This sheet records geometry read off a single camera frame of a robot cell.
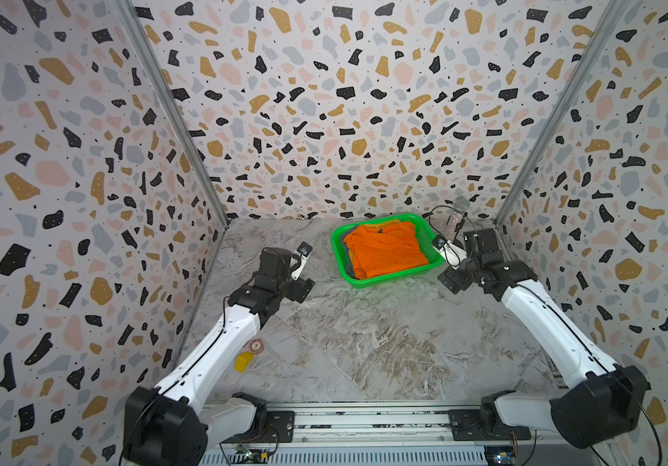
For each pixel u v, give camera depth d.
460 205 0.90
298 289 0.73
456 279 0.73
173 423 0.37
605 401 0.39
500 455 0.71
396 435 0.74
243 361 0.84
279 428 0.74
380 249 1.02
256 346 0.86
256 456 0.71
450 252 0.72
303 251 0.70
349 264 1.02
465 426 0.74
